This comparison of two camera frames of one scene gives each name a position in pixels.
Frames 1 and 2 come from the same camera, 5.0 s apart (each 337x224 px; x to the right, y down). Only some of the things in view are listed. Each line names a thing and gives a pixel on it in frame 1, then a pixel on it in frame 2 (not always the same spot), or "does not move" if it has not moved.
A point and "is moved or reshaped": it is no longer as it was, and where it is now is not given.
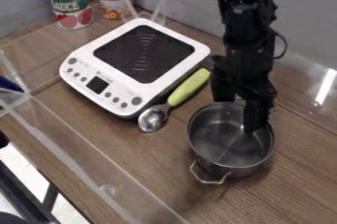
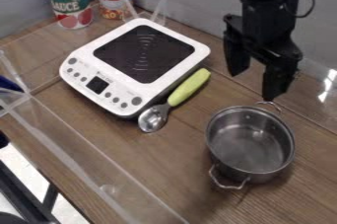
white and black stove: (125, 71) does not move
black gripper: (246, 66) → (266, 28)
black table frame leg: (36, 210) does not move
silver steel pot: (222, 148) is moved or reshaped
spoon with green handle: (151, 118) does not move
